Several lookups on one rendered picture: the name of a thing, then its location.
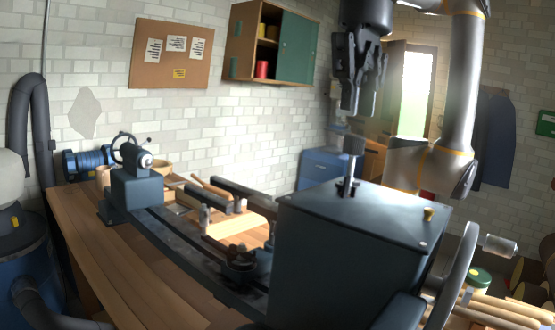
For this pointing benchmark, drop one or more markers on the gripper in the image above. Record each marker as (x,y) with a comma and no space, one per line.
(367,18)

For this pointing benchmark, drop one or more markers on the black knurled index pin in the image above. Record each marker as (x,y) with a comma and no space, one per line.
(353,144)

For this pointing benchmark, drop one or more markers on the banjo lock lever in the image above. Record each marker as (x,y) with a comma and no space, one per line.
(204,220)

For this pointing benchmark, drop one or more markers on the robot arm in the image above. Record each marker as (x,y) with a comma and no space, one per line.
(463,91)

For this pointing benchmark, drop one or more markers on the long dark tool rest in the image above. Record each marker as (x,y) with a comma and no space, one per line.
(231,184)

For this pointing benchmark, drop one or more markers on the blue-grey lathe body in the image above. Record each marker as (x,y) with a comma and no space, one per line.
(351,256)

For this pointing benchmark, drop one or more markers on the wooden turned spindle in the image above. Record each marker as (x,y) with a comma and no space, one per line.
(208,185)

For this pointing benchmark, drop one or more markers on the wooden rest block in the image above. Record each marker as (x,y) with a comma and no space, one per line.
(234,224)

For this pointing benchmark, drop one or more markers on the medium dark tool rest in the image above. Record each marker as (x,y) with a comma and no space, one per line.
(204,195)

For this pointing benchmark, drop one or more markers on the grey spindle handwheel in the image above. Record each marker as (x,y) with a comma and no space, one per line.
(461,261)

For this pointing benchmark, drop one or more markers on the dark banjo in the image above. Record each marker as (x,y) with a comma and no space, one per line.
(254,275)

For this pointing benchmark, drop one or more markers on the small tailstock lock lever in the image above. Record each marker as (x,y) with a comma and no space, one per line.
(145,141)

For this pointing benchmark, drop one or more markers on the orange wooden crate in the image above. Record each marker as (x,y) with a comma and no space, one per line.
(374,160)

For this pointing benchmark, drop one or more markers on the blue metal cabinet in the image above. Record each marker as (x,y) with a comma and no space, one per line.
(321,167)

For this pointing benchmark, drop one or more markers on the brown tin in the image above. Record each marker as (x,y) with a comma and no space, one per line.
(273,32)

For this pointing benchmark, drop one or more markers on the red tin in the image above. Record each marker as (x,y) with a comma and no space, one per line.
(261,69)

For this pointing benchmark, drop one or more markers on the yellow tin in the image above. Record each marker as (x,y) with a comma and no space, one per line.
(261,30)

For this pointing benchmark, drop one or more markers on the green tin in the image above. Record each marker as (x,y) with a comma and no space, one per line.
(237,28)

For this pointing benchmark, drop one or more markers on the wooden coat rack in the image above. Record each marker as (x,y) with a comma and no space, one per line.
(497,89)

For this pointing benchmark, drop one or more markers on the small brass knob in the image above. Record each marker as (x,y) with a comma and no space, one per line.
(428,213)

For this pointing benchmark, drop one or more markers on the dark blue coat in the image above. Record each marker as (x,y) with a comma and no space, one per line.
(500,142)

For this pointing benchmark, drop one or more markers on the cork notice board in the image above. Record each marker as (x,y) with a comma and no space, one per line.
(167,69)

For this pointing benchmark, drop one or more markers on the wooden bowl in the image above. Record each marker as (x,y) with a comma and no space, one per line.
(163,167)

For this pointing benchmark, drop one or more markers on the grey flat plate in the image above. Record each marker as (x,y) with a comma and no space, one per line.
(180,209)

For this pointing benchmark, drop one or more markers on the jar with green lid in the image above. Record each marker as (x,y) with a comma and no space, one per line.
(478,279)

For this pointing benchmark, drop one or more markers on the blue-grey tailstock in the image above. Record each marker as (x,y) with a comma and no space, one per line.
(135,188)

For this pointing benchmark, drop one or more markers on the black tailstock handwheel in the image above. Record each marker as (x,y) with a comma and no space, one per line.
(117,140)

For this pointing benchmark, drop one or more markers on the beige wooden cup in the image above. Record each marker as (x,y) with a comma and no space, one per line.
(102,176)

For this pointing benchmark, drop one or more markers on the blue ribbed motor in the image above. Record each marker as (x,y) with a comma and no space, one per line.
(87,161)

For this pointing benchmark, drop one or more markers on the blue dust collector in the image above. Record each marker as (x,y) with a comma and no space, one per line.
(11,256)

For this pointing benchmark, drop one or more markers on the white wall box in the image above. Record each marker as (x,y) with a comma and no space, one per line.
(334,89)

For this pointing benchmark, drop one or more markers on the wooden wall cupboard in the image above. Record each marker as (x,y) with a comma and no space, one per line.
(296,46)

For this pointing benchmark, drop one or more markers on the green wall sign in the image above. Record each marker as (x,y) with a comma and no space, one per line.
(552,124)

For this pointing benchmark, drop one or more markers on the grey wall conduit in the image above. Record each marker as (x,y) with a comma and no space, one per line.
(46,36)

